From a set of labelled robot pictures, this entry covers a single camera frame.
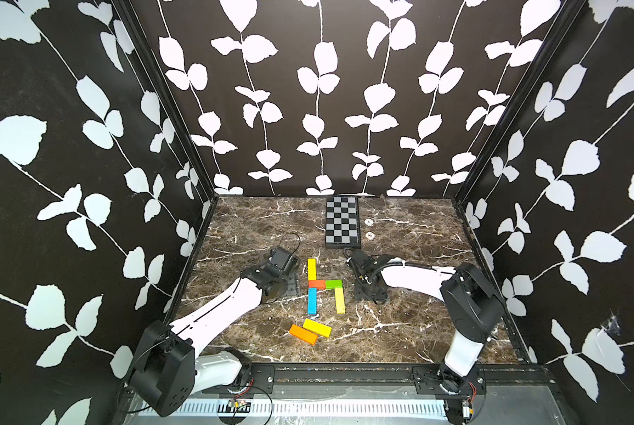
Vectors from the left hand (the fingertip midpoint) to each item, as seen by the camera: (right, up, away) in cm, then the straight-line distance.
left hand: (290, 282), depth 85 cm
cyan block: (+7, -7, +3) cm, 10 cm away
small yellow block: (+17, -8, +3) cm, 19 cm away
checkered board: (+18, +19, +23) cm, 35 cm away
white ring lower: (+30, +14, +22) cm, 40 cm away
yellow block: (+9, -14, -1) cm, 17 cm away
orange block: (+4, -16, -3) cm, 17 cm away
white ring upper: (+30, +20, +27) cm, 45 cm away
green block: (+14, -3, +8) cm, 16 cm away
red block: (+9, -3, +8) cm, 13 cm away
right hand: (+24, -5, +6) cm, 25 cm away
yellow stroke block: (+6, +2, +11) cm, 13 cm away
